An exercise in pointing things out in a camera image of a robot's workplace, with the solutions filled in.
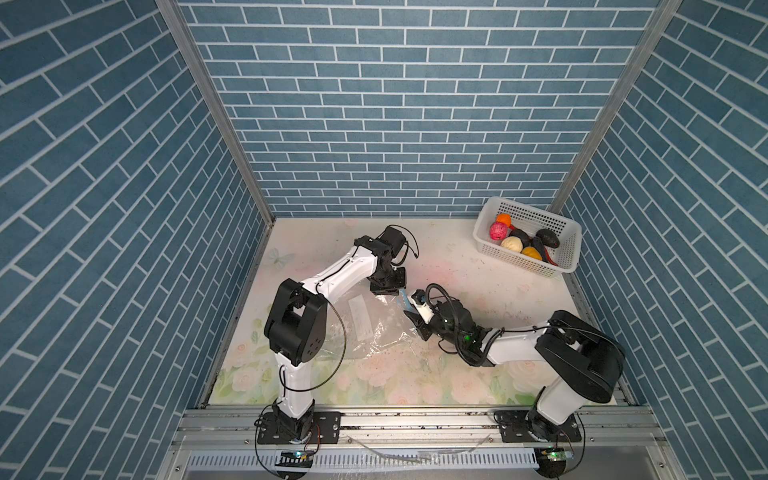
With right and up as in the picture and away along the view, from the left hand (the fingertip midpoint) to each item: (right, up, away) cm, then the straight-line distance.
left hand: (402, 291), depth 89 cm
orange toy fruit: (+40, +24, +26) cm, 54 cm away
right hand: (+1, -4, -2) cm, 5 cm away
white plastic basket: (+49, +24, +24) cm, 60 cm away
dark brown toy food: (+46, +16, +20) cm, 53 cm away
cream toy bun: (+40, +15, +16) cm, 45 cm away
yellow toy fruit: (+46, +11, +16) cm, 50 cm away
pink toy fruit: (+36, +20, +22) cm, 47 cm away
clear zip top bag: (-11, -9, +3) cm, 15 cm away
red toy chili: (+54, +8, +18) cm, 58 cm away
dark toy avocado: (+54, +16, +20) cm, 60 cm away
